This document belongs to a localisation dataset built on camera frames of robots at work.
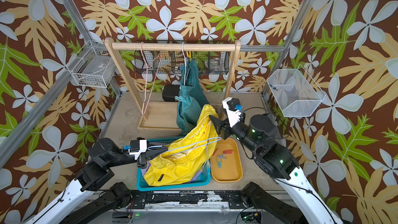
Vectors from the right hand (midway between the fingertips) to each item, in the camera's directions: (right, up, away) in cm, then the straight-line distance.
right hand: (215, 111), depth 57 cm
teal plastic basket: (-3, -37, +23) cm, 43 cm away
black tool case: (-28, +14, +60) cm, 68 cm away
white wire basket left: (-67, +26, +31) cm, 78 cm away
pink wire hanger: (-39, +28, +51) cm, 70 cm away
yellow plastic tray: (+9, -30, +29) cm, 43 cm away
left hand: (-18, -13, -1) cm, 22 cm away
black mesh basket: (-26, +31, +44) cm, 59 cm away
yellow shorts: (-11, -20, +8) cm, 25 cm away
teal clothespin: (+6, -30, +28) cm, 41 cm away
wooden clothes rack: (-32, -5, +51) cm, 61 cm away
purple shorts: (-7, -36, +23) cm, 43 cm away
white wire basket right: (+48, +9, +27) cm, 56 cm away
